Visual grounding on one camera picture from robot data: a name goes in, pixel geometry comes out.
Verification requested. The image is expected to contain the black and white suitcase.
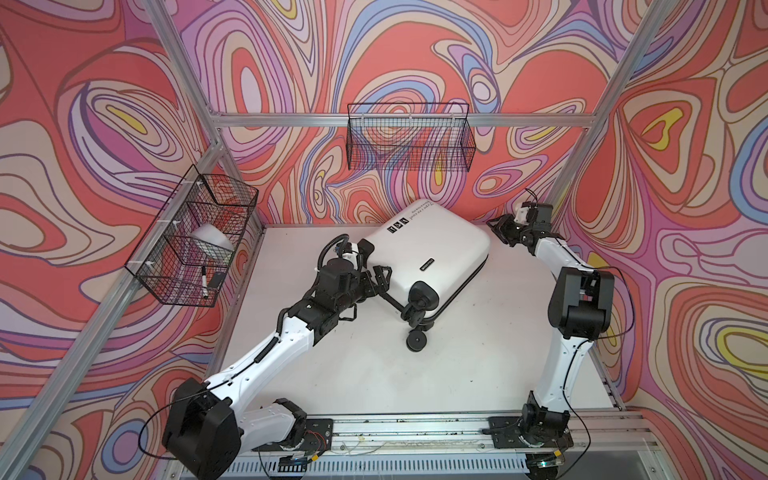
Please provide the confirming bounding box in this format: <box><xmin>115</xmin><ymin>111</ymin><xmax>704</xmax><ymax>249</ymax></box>
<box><xmin>358</xmin><ymin>200</ymin><xmax>490</xmax><ymax>352</ymax></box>

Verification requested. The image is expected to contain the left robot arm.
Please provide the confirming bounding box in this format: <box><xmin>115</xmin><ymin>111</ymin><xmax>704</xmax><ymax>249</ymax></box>
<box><xmin>161</xmin><ymin>258</ymin><xmax>392</xmax><ymax>479</ymax></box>

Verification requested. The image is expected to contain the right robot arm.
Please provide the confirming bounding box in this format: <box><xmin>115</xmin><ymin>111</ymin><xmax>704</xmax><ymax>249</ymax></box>
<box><xmin>486</xmin><ymin>201</ymin><xmax>615</xmax><ymax>447</ymax></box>

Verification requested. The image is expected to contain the black marker pen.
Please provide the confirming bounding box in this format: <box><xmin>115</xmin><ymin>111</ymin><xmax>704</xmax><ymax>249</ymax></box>
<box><xmin>201</xmin><ymin>265</ymin><xmax>209</xmax><ymax>299</ymax></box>

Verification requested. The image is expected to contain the green circuit board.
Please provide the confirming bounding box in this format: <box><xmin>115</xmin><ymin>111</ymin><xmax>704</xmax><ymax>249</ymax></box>
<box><xmin>278</xmin><ymin>455</ymin><xmax>319</xmax><ymax>469</ymax></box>

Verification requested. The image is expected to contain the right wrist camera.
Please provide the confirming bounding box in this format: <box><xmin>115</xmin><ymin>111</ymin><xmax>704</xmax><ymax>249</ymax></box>
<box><xmin>515</xmin><ymin>202</ymin><xmax>539</xmax><ymax>226</ymax></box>

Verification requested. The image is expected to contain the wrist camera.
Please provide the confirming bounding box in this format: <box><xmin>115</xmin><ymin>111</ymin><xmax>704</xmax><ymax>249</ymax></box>
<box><xmin>515</xmin><ymin>202</ymin><xmax>539</xmax><ymax>226</ymax></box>
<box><xmin>334</xmin><ymin>237</ymin><xmax>362</xmax><ymax>268</ymax></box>

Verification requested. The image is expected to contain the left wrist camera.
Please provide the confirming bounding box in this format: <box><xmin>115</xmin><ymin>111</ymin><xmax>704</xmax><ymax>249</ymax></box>
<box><xmin>334</xmin><ymin>237</ymin><xmax>362</xmax><ymax>268</ymax></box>

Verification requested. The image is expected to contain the back wall wire basket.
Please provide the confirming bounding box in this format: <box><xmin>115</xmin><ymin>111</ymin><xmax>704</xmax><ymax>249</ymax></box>
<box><xmin>346</xmin><ymin>100</ymin><xmax>477</xmax><ymax>172</ymax></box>

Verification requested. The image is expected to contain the wall wire basket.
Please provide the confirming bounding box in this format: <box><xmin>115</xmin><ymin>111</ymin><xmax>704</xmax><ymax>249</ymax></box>
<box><xmin>124</xmin><ymin>166</ymin><xmax>259</xmax><ymax>308</ymax></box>
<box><xmin>346</xmin><ymin>100</ymin><xmax>477</xmax><ymax>172</ymax></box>

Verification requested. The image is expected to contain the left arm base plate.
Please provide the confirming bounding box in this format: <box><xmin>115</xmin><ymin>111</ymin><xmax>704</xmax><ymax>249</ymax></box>
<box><xmin>254</xmin><ymin>418</ymin><xmax>334</xmax><ymax>453</ymax></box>

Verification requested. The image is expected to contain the left wall wire basket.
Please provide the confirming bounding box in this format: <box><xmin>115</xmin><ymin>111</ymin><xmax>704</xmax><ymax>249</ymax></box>
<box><xmin>124</xmin><ymin>166</ymin><xmax>259</xmax><ymax>308</ymax></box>

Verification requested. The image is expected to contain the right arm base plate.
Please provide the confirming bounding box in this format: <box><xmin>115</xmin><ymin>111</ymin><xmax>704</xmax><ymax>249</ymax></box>
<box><xmin>481</xmin><ymin>414</ymin><xmax>574</xmax><ymax>450</ymax></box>

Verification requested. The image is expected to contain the aluminium front rail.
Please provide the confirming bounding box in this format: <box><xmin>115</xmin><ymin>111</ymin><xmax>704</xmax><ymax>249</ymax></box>
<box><xmin>167</xmin><ymin>410</ymin><xmax>661</xmax><ymax>457</ymax></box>

